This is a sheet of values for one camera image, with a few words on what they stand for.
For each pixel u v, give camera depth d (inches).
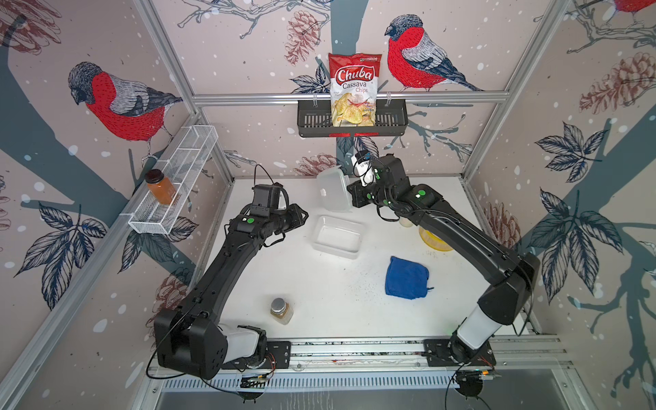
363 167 25.6
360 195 25.8
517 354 29.8
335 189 30.0
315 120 37.1
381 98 35.8
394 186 21.7
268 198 23.8
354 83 33.5
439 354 28.5
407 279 34.6
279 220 25.8
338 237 39.6
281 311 28.4
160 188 26.1
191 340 15.1
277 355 28.8
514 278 16.6
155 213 27.6
